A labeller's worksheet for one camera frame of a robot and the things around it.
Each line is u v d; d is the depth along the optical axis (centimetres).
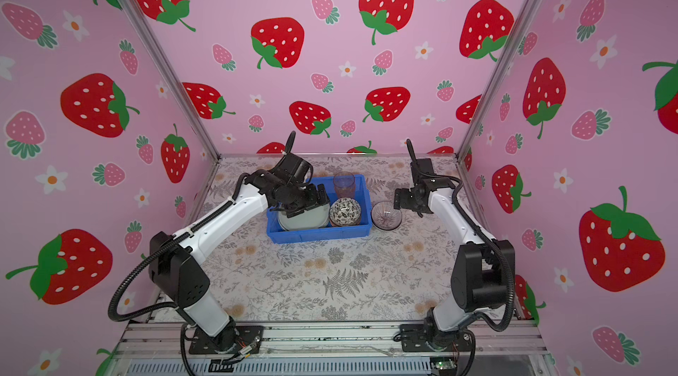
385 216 98
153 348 73
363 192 98
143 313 45
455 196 57
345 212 95
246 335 75
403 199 80
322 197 74
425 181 63
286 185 61
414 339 73
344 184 100
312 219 96
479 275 45
